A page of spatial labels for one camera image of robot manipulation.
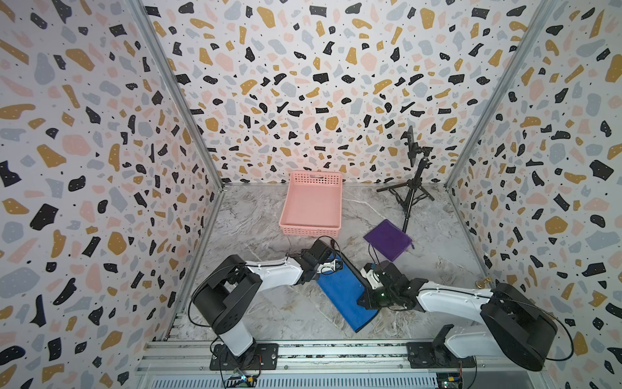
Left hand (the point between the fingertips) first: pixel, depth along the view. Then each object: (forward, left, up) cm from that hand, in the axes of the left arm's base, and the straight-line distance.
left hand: (312, 257), depth 93 cm
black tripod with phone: (+29, -42, +4) cm, 51 cm away
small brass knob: (-10, -62, -3) cm, 63 cm away
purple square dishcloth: (+9, -32, -3) cm, 34 cm away
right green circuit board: (-39, -41, -4) cm, 57 cm away
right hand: (-17, -16, -2) cm, 24 cm away
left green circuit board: (-38, +20, -4) cm, 43 cm away
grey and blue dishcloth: (-12, -11, -1) cm, 17 cm away
